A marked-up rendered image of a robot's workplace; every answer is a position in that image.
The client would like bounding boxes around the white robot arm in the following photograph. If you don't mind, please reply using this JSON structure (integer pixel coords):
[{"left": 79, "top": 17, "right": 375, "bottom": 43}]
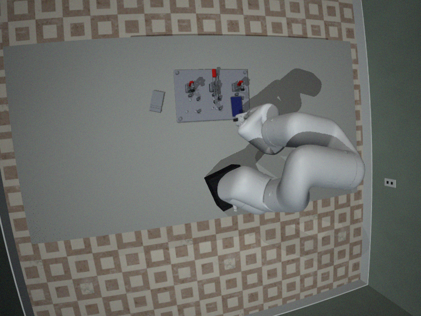
[{"left": 217, "top": 103, "right": 365, "bottom": 215}]

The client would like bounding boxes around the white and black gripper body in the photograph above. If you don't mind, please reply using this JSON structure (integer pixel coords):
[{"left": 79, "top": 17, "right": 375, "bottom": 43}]
[{"left": 235, "top": 112, "right": 247, "bottom": 126}]

